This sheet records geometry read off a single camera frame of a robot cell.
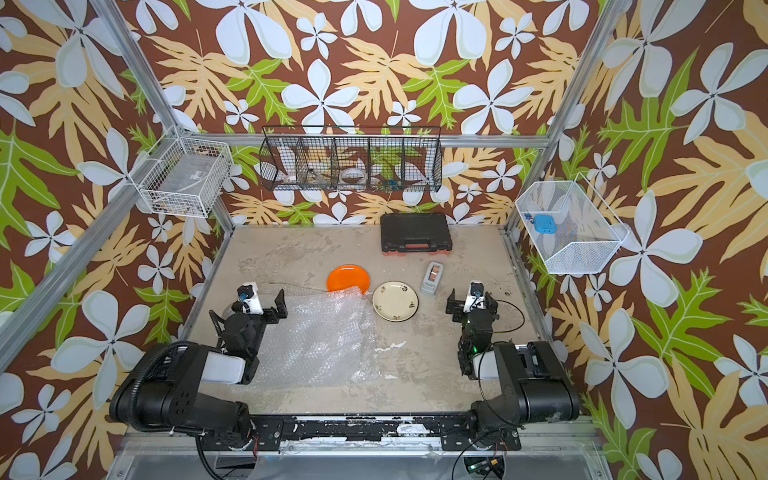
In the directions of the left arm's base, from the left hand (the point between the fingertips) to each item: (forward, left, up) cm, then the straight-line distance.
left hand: (266, 288), depth 89 cm
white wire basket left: (+25, +24, +22) cm, 42 cm away
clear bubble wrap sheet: (-12, -18, -10) cm, 24 cm away
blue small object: (+14, -82, +14) cm, 85 cm away
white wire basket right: (+11, -87, +16) cm, 90 cm away
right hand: (0, -62, -1) cm, 62 cm away
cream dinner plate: (+2, -39, -11) cm, 41 cm away
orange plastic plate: (+12, -23, -11) cm, 28 cm away
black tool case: (+34, -46, -12) cm, 59 cm away
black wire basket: (+38, -24, +20) cm, 49 cm away
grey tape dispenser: (+10, -52, -8) cm, 54 cm away
